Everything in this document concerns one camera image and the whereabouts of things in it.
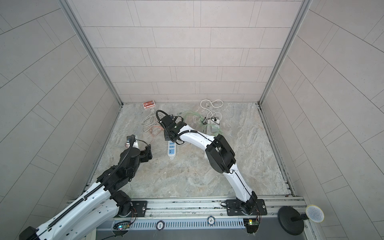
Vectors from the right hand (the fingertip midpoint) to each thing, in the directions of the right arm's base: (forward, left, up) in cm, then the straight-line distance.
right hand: (169, 136), depth 93 cm
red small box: (+32, +18, -2) cm, 37 cm away
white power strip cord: (+28, -27, -3) cm, 40 cm away
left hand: (-11, +9, +9) cm, 17 cm away
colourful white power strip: (+3, -28, +1) cm, 28 cm away
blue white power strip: (-8, -2, -2) cm, 9 cm away
